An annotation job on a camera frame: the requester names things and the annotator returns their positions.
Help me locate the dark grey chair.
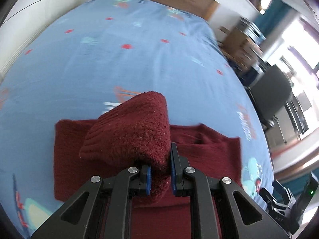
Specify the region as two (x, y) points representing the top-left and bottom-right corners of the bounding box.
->
(245, 65), (292, 131)

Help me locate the grey printer on cabinet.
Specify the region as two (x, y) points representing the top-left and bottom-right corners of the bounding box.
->
(236, 17), (265, 45)

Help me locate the wooden drawer cabinet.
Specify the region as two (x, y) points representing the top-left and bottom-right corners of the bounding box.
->
(221, 27), (262, 73)

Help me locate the blue cartoon print bedsheet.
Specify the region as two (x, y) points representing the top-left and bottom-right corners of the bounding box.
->
(1, 0), (274, 238)

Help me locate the white wardrobe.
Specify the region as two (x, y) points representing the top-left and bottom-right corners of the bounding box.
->
(1, 0), (87, 79)

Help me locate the teal curtain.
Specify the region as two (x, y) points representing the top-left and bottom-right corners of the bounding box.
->
(254, 0), (296, 39)

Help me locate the dark red knit sweater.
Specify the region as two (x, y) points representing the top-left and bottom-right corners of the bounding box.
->
(53, 92), (242, 238)

